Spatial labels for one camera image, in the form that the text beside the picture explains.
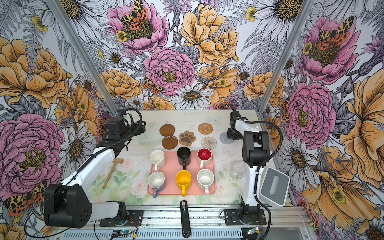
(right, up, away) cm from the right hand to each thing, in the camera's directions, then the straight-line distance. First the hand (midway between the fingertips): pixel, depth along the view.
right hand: (235, 140), depth 103 cm
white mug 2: (-21, -20, -18) cm, 34 cm away
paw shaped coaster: (-33, +1, +3) cm, 33 cm away
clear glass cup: (-2, -16, -13) cm, 21 cm away
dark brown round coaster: (-48, +7, +9) cm, 49 cm away
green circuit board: (-61, -40, -32) cm, 80 cm away
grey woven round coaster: (-6, 0, +2) cm, 7 cm away
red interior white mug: (-21, -9, -9) cm, 25 cm away
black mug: (-33, -8, -13) cm, 37 cm away
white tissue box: (+15, -23, -22) cm, 35 cm away
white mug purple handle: (-49, -20, -18) cm, 56 cm away
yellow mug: (-33, -20, -17) cm, 42 cm away
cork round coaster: (-19, +8, +8) cm, 23 cm away
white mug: (-50, -9, -11) cm, 52 cm away
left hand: (-58, +9, -17) cm, 61 cm away
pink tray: (-40, -21, -15) cm, 48 cm away
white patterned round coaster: (-17, -1, -1) cm, 17 cm away
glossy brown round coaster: (-44, -1, 0) cm, 44 cm away
